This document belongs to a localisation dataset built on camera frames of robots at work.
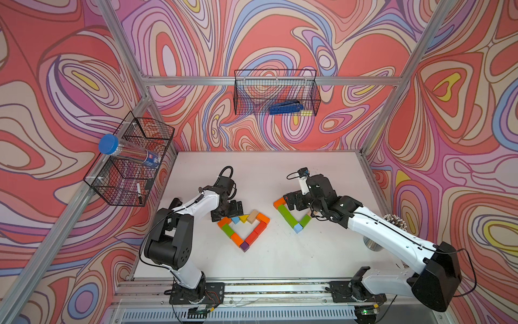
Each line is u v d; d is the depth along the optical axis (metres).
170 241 0.46
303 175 0.69
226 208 0.77
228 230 0.88
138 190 0.72
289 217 0.93
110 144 0.62
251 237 0.86
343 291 0.73
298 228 0.88
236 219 0.90
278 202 0.94
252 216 0.91
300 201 0.69
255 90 0.95
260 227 0.89
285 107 0.91
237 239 0.85
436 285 0.39
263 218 0.92
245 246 0.83
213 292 0.73
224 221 0.89
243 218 0.90
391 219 0.73
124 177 0.75
